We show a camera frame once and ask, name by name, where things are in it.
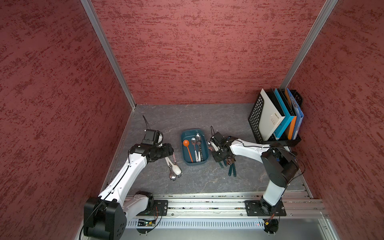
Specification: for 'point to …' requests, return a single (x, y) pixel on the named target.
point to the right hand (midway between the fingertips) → (217, 159)
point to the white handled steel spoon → (172, 176)
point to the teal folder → (287, 119)
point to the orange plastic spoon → (186, 143)
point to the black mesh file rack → (254, 116)
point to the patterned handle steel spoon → (198, 137)
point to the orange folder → (291, 131)
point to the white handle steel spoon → (193, 140)
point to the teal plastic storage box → (187, 134)
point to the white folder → (270, 117)
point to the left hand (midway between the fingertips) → (167, 154)
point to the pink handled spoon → (178, 175)
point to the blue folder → (299, 113)
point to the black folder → (271, 93)
